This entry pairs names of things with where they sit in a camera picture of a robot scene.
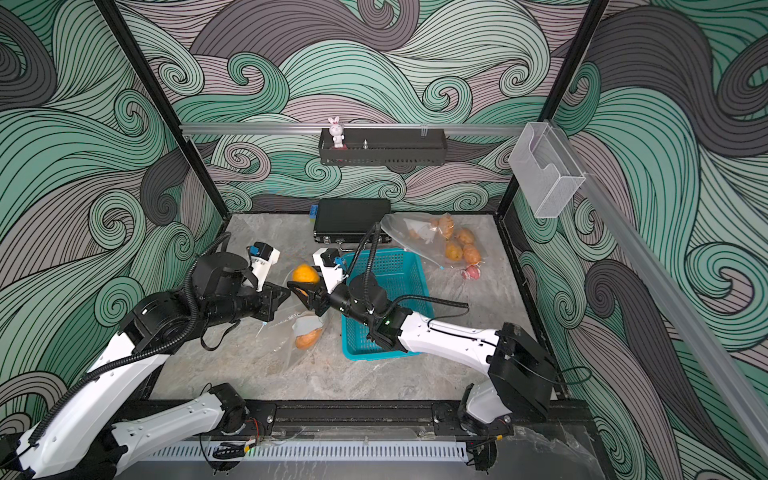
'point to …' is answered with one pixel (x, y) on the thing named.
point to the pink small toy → (472, 272)
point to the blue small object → (313, 211)
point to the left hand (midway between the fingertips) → (289, 289)
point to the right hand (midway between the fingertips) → (295, 280)
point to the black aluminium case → (349, 220)
